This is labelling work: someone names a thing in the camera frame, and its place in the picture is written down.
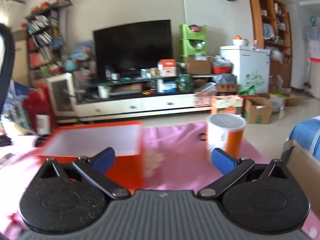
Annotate dark bookshelf with books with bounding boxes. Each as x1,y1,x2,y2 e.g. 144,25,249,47
25,0,72,87

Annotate orange cardboard shoe box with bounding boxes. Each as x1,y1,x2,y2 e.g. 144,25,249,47
32,121,144,190

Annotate brown cardboard box on floor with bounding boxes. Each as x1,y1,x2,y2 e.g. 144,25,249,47
244,97,273,125

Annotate white tv stand cabinet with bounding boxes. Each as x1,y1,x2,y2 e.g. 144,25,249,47
74,91,211,121

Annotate orange white cylindrical canister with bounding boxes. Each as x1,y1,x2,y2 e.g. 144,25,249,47
206,113,246,164

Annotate orange gift bag box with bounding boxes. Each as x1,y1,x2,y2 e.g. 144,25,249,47
210,95,244,115

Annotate black cable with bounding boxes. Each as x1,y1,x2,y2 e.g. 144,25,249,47
0,23,16,117

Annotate white bowl with orange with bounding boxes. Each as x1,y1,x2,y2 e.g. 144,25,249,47
232,35,249,46

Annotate white floor air conditioner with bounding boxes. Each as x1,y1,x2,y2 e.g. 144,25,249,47
12,28,29,87

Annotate white chest freezer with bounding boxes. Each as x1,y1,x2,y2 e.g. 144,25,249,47
220,46,271,94

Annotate white cabinet glass door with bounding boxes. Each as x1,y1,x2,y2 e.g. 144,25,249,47
47,73,76,116

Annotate wooden shelf unit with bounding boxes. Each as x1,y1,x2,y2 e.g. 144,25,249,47
250,0,292,88

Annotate red shopping bag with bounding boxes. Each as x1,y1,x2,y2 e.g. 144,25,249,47
23,83,57,132

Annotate green stacked storage bins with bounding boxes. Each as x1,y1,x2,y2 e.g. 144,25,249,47
180,23,207,57

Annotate black flat screen television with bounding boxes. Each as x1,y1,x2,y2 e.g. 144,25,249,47
93,20,174,81

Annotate cardboard box on stand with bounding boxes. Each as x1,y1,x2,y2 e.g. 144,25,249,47
183,56,212,75

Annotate red white small box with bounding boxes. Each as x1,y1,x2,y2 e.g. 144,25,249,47
158,59,177,77

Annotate pink bed sheet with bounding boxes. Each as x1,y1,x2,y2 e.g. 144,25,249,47
1,124,310,239

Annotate red plastic basin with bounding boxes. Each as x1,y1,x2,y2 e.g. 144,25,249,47
212,66,233,75

